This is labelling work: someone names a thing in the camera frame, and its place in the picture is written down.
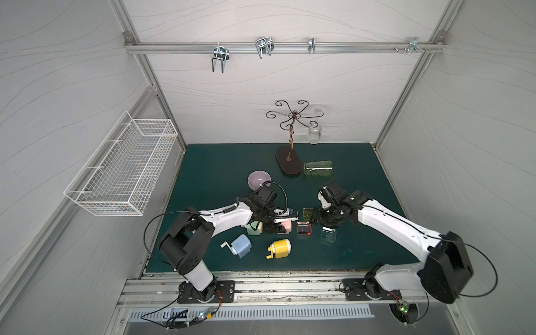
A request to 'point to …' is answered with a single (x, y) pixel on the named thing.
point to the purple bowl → (256, 178)
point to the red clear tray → (303, 228)
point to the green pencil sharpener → (255, 227)
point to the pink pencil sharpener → (287, 225)
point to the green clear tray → (328, 234)
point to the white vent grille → (250, 313)
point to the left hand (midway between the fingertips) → (284, 222)
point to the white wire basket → (120, 177)
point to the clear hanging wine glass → (315, 131)
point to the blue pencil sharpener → (241, 246)
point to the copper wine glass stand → (287, 156)
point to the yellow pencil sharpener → (280, 249)
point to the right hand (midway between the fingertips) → (314, 220)
